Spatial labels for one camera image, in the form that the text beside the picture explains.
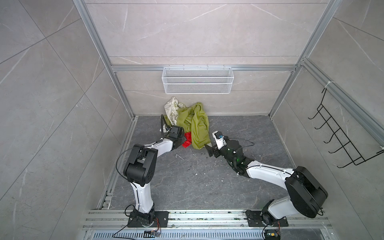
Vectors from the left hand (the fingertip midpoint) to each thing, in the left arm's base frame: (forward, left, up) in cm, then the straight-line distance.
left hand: (183, 134), depth 100 cm
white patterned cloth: (+20, +8, +7) cm, 23 cm away
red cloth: (-4, -4, -1) cm, 6 cm away
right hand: (-12, -17, +11) cm, 24 cm away
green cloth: (+7, -7, +7) cm, 13 cm away
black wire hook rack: (-36, -71, +28) cm, 84 cm away
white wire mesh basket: (+29, -11, +23) cm, 39 cm away
